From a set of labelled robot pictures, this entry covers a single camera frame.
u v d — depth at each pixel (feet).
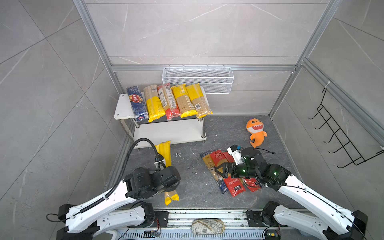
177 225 2.39
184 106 2.40
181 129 3.50
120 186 1.39
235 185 2.57
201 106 2.39
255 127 3.34
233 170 2.01
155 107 2.39
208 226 2.25
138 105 2.35
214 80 3.31
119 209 1.41
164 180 1.53
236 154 2.16
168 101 2.44
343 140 2.16
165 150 2.35
